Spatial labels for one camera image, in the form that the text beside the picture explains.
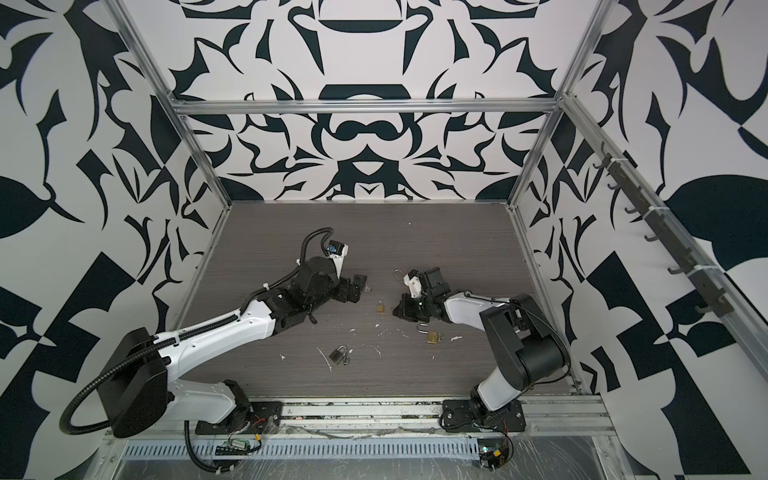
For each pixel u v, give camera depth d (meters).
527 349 0.46
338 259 0.72
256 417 0.73
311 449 0.71
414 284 0.87
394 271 1.00
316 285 0.61
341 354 0.85
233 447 0.69
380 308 0.94
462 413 0.75
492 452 0.71
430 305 0.74
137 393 0.41
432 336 0.87
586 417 0.76
